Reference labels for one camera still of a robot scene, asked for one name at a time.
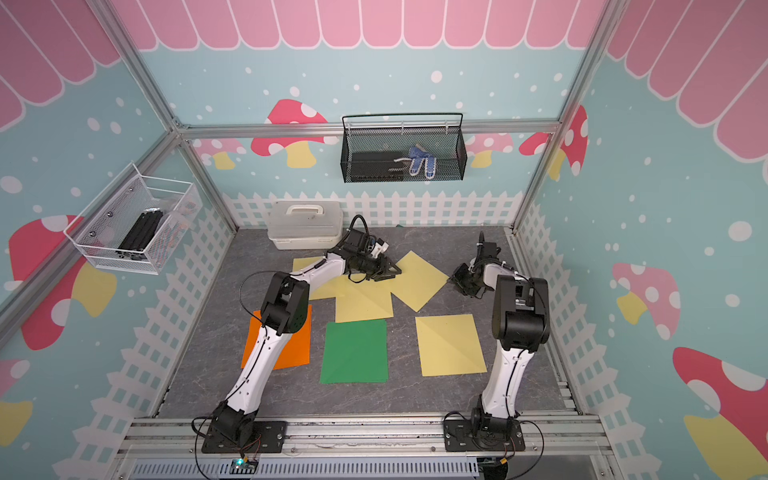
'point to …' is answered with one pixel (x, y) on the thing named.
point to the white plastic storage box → (305, 224)
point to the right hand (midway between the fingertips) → (450, 279)
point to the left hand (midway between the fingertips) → (397, 275)
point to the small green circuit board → (243, 466)
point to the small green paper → (355, 351)
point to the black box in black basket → (376, 166)
